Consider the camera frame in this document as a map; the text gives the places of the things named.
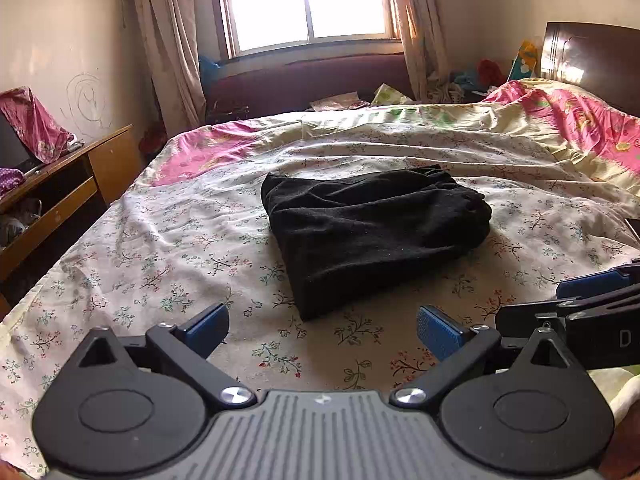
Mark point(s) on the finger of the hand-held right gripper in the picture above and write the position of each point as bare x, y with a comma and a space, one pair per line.
595, 284
525, 317

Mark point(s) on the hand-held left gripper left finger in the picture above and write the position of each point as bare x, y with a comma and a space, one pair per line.
209, 332

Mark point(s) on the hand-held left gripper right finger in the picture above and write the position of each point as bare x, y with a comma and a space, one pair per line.
440, 335

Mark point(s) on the black pants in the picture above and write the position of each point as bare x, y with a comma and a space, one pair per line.
370, 230

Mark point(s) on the black phone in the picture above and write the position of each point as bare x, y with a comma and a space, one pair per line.
634, 231

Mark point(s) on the white floral bed sheet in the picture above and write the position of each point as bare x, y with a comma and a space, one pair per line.
160, 250

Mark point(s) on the pink and cream floral quilt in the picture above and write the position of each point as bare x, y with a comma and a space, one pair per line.
575, 115

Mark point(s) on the wooden desk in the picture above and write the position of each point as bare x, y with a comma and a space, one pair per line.
117, 165

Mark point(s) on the crumpled clear plastic bag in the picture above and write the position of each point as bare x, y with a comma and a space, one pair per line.
17, 222

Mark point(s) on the dark wooden headboard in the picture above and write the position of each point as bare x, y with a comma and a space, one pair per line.
590, 55

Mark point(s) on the yellow floral bag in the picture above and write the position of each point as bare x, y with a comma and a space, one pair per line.
525, 60

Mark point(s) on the red cloth item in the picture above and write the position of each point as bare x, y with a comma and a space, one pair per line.
492, 72

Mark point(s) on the green and white bag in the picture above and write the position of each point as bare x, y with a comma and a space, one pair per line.
390, 95

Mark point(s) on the purple dotted cloth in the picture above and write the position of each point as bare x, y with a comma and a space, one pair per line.
10, 182

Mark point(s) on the pink and white package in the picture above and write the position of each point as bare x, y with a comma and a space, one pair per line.
340, 101

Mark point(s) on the blue plastic bag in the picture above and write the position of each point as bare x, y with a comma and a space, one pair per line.
207, 67

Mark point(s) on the pink floral cloth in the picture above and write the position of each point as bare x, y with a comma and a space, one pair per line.
37, 122

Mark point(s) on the black monitor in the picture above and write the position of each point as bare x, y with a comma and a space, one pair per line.
12, 145

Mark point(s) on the beige curtain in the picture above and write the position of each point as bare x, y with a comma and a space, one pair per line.
422, 30
167, 45

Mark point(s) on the window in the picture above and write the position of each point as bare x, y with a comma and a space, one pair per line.
307, 5

